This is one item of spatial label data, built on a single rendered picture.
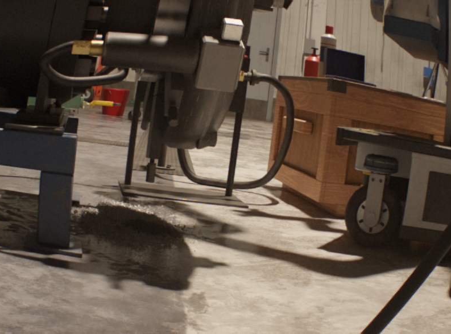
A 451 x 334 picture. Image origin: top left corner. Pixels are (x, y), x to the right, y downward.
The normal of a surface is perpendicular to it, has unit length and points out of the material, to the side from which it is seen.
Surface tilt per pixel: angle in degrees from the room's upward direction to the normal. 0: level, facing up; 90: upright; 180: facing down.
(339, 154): 90
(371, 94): 90
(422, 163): 90
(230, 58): 112
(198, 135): 152
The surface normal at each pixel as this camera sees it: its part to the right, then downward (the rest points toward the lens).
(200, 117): 0.03, 0.83
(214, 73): 0.11, 0.47
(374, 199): -0.37, 0.03
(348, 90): 0.18, 0.11
